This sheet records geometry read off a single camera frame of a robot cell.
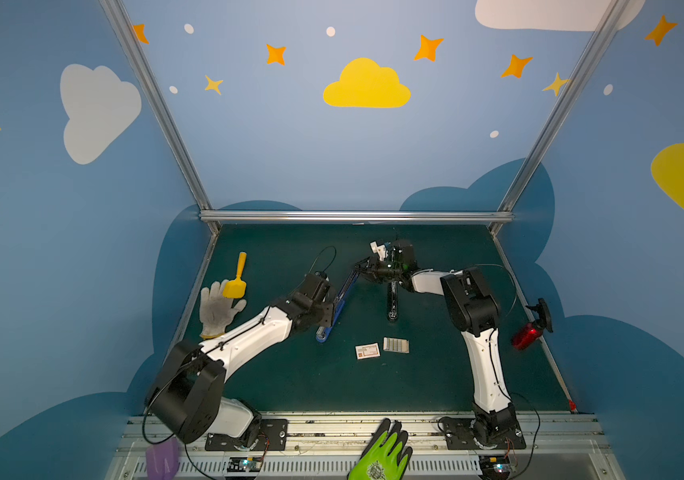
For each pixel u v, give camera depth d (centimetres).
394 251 91
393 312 95
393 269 92
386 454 71
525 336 86
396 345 91
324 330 90
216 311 96
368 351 88
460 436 74
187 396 42
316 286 67
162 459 70
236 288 102
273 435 75
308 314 69
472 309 62
